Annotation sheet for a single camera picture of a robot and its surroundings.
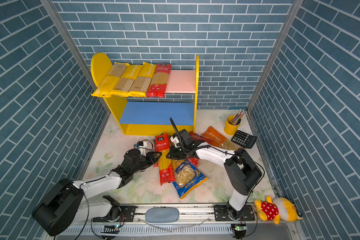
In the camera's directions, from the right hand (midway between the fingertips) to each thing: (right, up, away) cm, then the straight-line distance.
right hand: (165, 155), depth 84 cm
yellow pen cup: (+43, +14, +18) cm, 49 cm away
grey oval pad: (0, -26, -13) cm, 29 cm away
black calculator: (+52, +7, +18) cm, 55 cm away
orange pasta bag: (+34, +7, +13) cm, 37 cm away
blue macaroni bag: (+13, -12, -1) cm, 18 cm away
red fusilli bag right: (+18, +10, +13) cm, 25 cm away
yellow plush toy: (+57, -22, -14) cm, 63 cm away
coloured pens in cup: (+46, +22, +15) cm, 53 cm away
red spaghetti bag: (+1, -8, -4) cm, 9 cm away
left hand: (-2, 0, 0) cm, 2 cm away
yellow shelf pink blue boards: (-10, +21, +12) cm, 26 cm away
